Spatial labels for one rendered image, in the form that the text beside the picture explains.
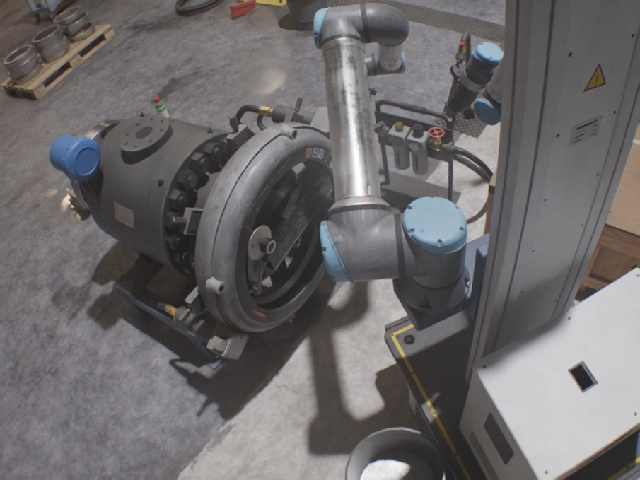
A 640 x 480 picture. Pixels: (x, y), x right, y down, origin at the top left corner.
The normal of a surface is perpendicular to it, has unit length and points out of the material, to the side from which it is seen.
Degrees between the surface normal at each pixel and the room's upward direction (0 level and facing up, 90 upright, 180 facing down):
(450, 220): 5
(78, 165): 90
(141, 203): 48
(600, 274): 90
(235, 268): 90
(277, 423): 0
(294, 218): 2
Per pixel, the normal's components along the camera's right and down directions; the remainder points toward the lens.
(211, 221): -0.44, -0.06
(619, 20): 0.35, 0.69
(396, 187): -0.18, -0.62
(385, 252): -0.15, 0.15
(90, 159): 0.84, 0.31
